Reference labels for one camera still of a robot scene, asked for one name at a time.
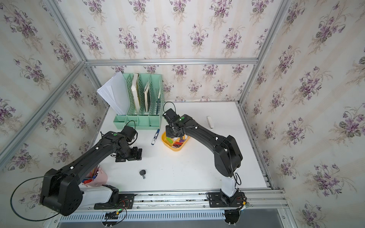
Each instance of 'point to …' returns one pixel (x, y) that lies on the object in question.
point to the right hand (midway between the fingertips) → (170, 134)
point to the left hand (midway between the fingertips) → (136, 159)
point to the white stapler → (209, 120)
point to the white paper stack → (115, 91)
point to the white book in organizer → (134, 90)
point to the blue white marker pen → (155, 137)
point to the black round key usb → (142, 172)
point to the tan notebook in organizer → (146, 93)
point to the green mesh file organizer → (151, 114)
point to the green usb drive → (169, 140)
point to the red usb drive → (176, 143)
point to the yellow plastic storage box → (168, 144)
